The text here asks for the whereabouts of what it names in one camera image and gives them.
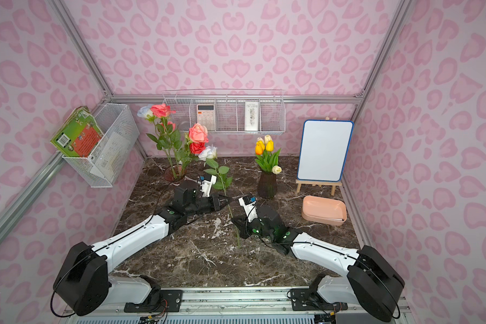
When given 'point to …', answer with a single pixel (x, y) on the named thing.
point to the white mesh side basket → (120, 133)
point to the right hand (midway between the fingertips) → (231, 221)
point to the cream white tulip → (266, 138)
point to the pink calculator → (206, 115)
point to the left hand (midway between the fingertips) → (232, 197)
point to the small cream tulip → (277, 169)
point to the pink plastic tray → (324, 210)
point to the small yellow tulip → (260, 144)
